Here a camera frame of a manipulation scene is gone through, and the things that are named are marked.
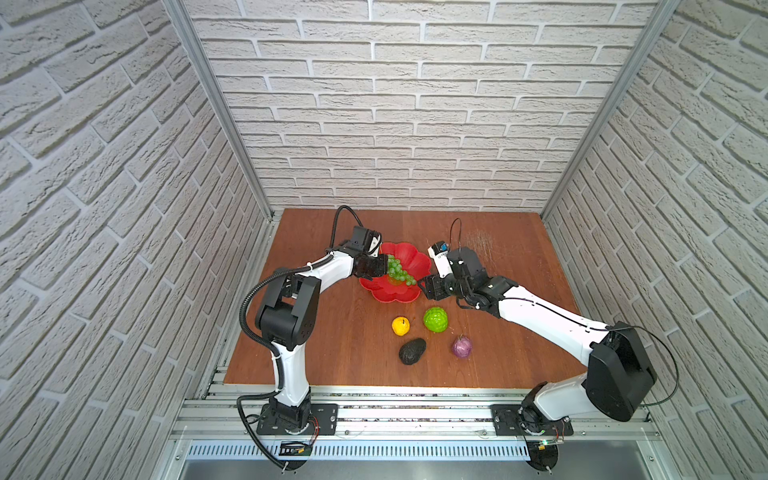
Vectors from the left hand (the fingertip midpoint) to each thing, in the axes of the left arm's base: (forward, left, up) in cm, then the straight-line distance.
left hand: (389, 263), depth 97 cm
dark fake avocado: (-28, -5, -2) cm, 29 cm away
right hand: (-11, -11, +9) cm, 18 cm away
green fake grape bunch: (-1, -2, -2) cm, 3 cm away
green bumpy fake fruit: (-20, -13, -1) cm, 24 cm away
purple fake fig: (-28, -20, -2) cm, 34 cm away
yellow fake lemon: (-21, -3, -2) cm, 21 cm away
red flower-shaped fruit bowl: (-6, +1, -6) cm, 9 cm away
